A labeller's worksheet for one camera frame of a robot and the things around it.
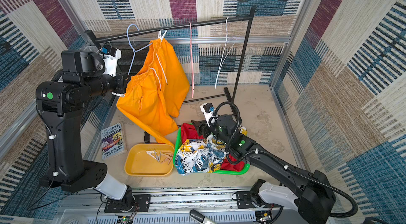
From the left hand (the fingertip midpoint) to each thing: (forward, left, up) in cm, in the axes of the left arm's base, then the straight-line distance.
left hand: (129, 76), depth 60 cm
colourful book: (-4, +25, -44) cm, 51 cm away
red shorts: (-3, -19, -37) cm, 42 cm away
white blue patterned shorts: (-18, -26, -32) cm, 45 cm away
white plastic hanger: (+45, -44, -15) cm, 64 cm away
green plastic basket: (-24, -19, -32) cm, 44 cm away
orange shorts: (+4, -4, -15) cm, 16 cm away
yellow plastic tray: (-15, +8, -48) cm, 51 cm away
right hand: (-4, -26, -22) cm, 35 cm away
